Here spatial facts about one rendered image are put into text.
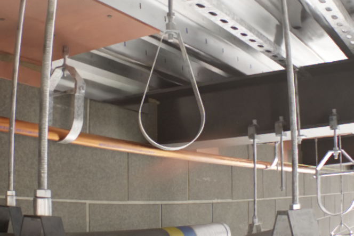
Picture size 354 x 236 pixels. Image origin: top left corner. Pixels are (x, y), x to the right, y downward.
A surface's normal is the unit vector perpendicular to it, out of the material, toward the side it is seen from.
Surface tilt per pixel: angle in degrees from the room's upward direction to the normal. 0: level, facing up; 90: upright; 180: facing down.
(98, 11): 180
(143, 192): 90
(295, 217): 57
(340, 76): 90
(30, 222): 108
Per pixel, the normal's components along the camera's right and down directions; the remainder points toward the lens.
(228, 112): -0.57, -0.18
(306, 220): 0.11, -0.71
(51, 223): 0.78, -0.43
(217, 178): 0.82, -0.13
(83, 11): 0.00, 0.97
